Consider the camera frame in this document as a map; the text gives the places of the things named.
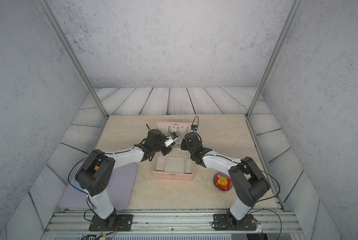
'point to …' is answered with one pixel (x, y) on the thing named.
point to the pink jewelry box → (176, 164)
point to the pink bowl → (227, 176)
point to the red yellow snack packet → (222, 182)
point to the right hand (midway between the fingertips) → (185, 138)
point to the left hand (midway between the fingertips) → (175, 142)
